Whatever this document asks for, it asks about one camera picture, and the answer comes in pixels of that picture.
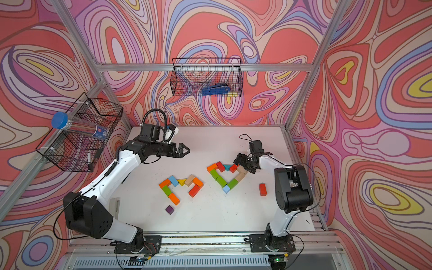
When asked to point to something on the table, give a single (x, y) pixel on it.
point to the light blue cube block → (226, 189)
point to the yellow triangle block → (181, 181)
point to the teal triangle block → (227, 167)
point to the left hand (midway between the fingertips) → (184, 149)
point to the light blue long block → (174, 181)
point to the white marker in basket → (89, 161)
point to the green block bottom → (167, 190)
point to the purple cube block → (169, 210)
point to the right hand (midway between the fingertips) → (240, 167)
